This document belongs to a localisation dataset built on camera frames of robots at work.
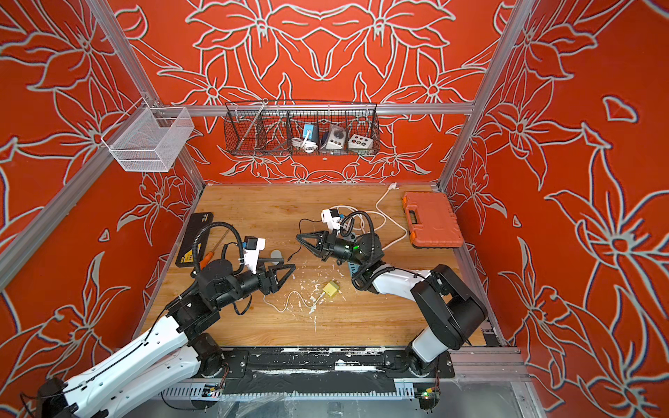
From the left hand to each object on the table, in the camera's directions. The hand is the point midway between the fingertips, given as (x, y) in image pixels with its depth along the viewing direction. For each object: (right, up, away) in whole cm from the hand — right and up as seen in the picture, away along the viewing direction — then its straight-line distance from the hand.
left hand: (289, 263), depth 69 cm
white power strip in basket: (+13, +41, +22) cm, 48 cm away
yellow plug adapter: (+11, -12, +16) cm, 23 cm away
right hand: (+2, +6, -5) cm, 8 cm away
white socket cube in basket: (+22, +40, +25) cm, 52 cm away
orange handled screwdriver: (-35, -3, +25) cm, 43 cm away
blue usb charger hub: (+19, -6, +20) cm, 29 cm away
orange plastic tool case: (+52, +10, +32) cm, 62 cm away
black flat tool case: (-46, +10, +38) cm, 60 cm away
